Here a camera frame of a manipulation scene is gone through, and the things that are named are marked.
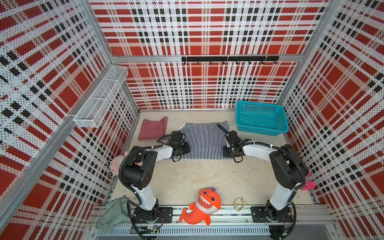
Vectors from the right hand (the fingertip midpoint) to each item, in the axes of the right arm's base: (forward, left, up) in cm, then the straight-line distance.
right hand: (227, 152), depth 95 cm
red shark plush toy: (-30, +14, +8) cm, 34 cm away
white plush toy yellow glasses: (-22, -41, +3) cm, 46 cm away
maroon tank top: (+19, +54, +2) cm, 57 cm away
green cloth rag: (-33, +60, +1) cm, 69 cm away
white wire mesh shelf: (+18, +86, +19) cm, 90 cm away
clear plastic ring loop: (-30, -3, -2) cm, 30 cm away
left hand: (+4, +24, 0) cm, 25 cm away
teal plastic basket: (+30, -33, -1) cm, 44 cm away
